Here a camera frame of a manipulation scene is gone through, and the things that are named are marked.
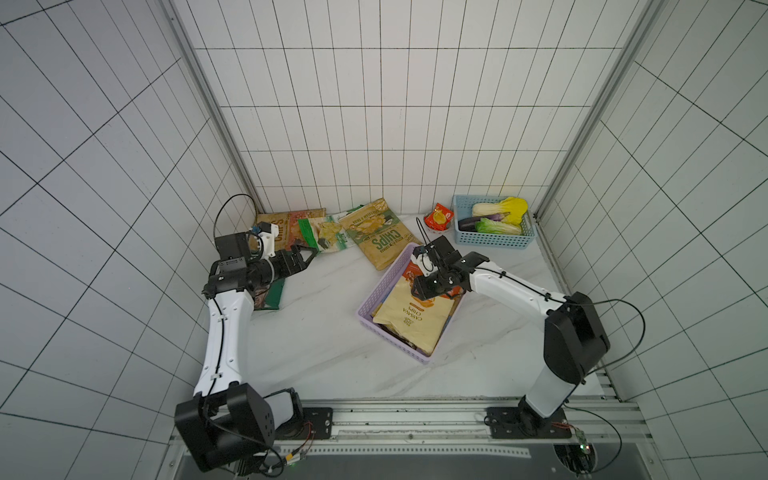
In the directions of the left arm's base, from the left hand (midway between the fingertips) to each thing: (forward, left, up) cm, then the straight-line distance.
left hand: (303, 261), depth 77 cm
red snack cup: (+33, -42, -19) cm, 57 cm away
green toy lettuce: (+27, -60, -16) cm, 68 cm away
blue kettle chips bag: (-11, -24, -18) cm, 32 cm away
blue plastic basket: (+43, -53, -21) cm, 72 cm away
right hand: (-1, -28, -14) cm, 32 cm away
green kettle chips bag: (+29, -20, -21) cm, 41 cm away
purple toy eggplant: (+32, -54, -19) cm, 66 cm away
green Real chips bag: (+1, +15, -21) cm, 26 cm away
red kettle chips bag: (+30, +16, -23) cm, 41 cm away
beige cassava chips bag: (-8, -33, -18) cm, 38 cm away
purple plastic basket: (0, -18, -17) cm, 25 cm away
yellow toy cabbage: (+35, -71, -13) cm, 80 cm away
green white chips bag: (+30, +1, -23) cm, 37 cm away
